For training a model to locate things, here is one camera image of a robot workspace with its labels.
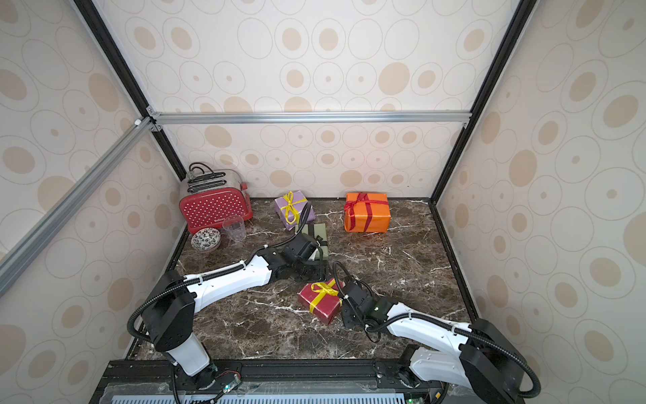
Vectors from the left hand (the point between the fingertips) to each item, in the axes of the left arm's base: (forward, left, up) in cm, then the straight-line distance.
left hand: (336, 277), depth 80 cm
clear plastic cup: (+28, +42, -10) cm, 51 cm away
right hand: (-6, -6, -11) cm, 15 cm away
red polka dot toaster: (+32, +49, +4) cm, 58 cm away
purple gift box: (+39, +23, -6) cm, 45 cm away
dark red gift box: (-8, +2, -6) cm, 10 cm away
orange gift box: (+30, -13, -2) cm, 32 cm away
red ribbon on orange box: (+38, -12, -2) cm, 40 cm away
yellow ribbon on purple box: (+31, +18, -5) cm, 36 cm away
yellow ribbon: (-2, +3, -4) cm, 5 cm away
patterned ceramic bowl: (+22, +53, -11) cm, 58 cm away
